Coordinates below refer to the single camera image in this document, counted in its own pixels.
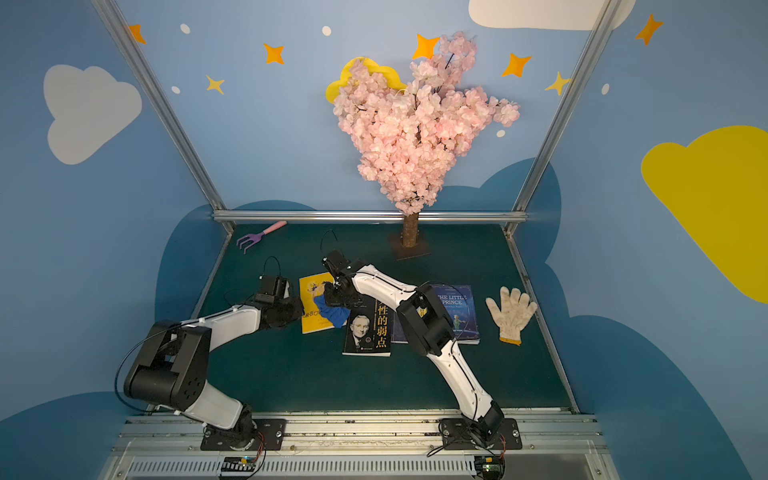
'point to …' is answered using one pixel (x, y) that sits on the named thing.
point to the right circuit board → (490, 467)
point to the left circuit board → (238, 464)
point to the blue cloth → (337, 315)
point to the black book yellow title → (368, 331)
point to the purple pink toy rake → (256, 237)
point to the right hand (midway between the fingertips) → (335, 302)
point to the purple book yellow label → (397, 332)
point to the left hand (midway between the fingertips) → (304, 306)
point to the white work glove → (516, 311)
